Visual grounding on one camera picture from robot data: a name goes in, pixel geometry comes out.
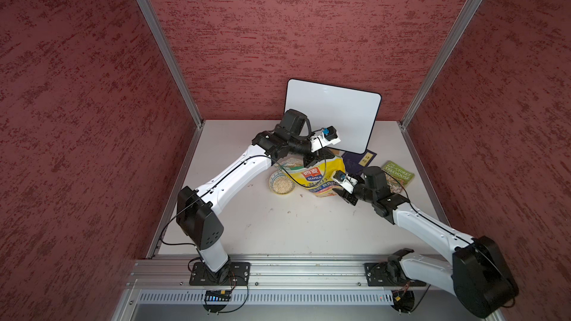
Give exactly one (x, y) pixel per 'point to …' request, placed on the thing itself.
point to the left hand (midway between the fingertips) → (329, 156)
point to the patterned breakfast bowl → (281, 183)
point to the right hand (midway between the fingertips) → (338, 184)
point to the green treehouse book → (398, 177)
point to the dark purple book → (355, 163)
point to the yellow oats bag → (318, 177)
